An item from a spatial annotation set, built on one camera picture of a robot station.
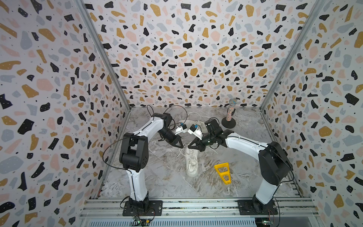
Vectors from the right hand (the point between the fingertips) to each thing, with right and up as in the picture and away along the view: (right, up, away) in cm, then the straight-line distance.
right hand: (190, 146), depth 83 cm
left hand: (-5, -1, +4) cm, 6 cm away
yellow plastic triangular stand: (+21, -17, +3) cm, 27 cm away
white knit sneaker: (+1, -10, +3) cm, 10 cm away
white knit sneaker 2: (-1, +14, +25) cm, 29 cm away
